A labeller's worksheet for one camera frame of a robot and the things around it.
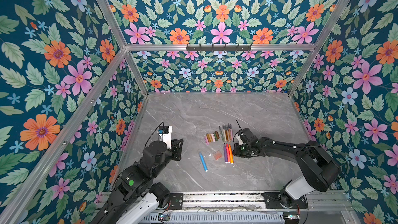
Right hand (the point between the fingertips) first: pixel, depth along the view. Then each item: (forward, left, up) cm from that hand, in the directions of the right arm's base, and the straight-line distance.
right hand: (232, 152), depth 89 cm
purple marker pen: (-1, +4, 0) cm, 4 cm away
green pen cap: (+9, +9, 0) cm, 13 cm away
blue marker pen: (-6, +17, 0) cm, 18 cm away
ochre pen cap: (+9, +13, 0) cm, 16 cm away
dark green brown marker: (+9, +5, -1) cm, 10 cm away
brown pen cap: (+12, +8, 0) cm, 14 cm away
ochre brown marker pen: (+13, 0, 0) cm, 13 cm away
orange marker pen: (-1, +1, 0) cm, 2 cm away
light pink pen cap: (+10, +11, 0) cm, 15 cm away
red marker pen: (-1, +2, +1) cm, 3 cm away
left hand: (-5, +24, +27) cm, 36 cm away
